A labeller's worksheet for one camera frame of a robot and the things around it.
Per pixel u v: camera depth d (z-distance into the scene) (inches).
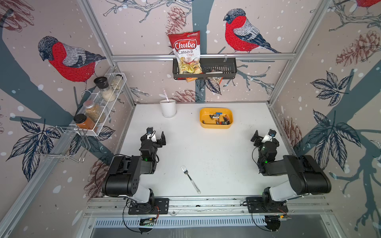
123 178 17.8
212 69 42.1
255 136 32.8
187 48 32.1
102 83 28.2
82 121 23.3
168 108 42.1
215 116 43.6
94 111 25.4
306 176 18.0
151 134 30.0
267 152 27.2
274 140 32.4
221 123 42.1
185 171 33.7
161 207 28.7
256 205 28.6
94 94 30.0
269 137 30.4
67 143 23.2
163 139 33.7
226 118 43.5
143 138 32.8
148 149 27.2
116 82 33.9
